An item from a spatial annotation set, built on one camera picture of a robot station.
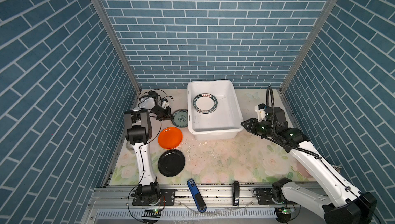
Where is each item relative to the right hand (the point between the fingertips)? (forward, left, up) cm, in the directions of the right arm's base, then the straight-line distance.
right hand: (240, 122), depth 75 cm
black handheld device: (-27, 0, -21) cm, 34 cm away
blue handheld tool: (-32, +18, -24) cm, 44 cm away
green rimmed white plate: (+28, +20, -20) cm, 39 cm away
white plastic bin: (+20, +14, -21) cm, 32 cm away
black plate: (-15, +36, -22) cm, 45 cm away
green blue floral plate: (+15, +36, -21) cm, 44 cm away
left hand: (+14, +41, -20) cm, 48 cm away
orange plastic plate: (0, +40, -23) cm, 46 cm away
